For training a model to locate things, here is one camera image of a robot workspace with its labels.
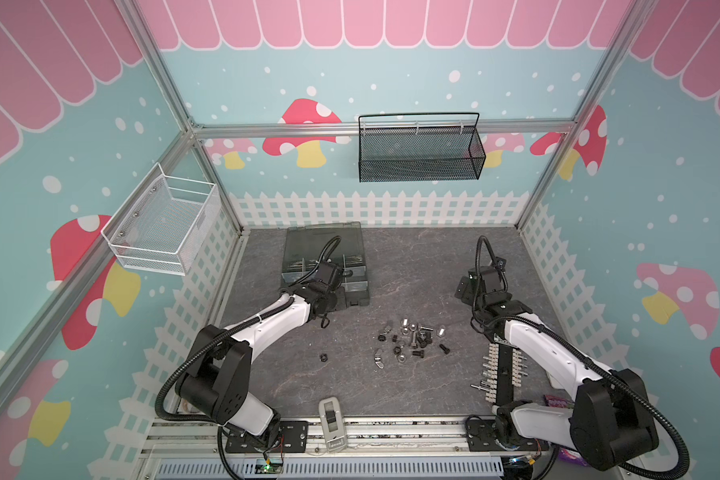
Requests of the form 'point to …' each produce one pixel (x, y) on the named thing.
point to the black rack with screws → (503, 369)
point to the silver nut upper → (405, 330)
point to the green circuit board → (269, 466)
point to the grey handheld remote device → (333, 424)
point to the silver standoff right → (442, 330)
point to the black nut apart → (323, 357)
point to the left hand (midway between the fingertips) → (337, 303)
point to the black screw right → (445, 350)
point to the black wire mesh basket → (398, 154)
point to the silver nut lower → (401, 358)
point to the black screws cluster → (424, 338)
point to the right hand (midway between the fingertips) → (475, 286)
